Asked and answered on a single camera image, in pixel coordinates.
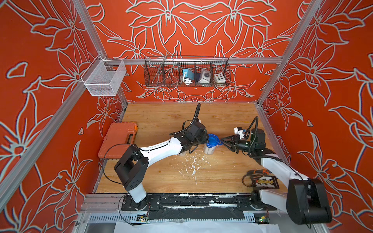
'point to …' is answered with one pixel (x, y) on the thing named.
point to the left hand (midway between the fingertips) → (209, 137)
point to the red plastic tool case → (119, 137)
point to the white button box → (220, 80)
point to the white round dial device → (205, 77)
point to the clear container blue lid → (213, 141)
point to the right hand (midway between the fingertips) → (220, 142)
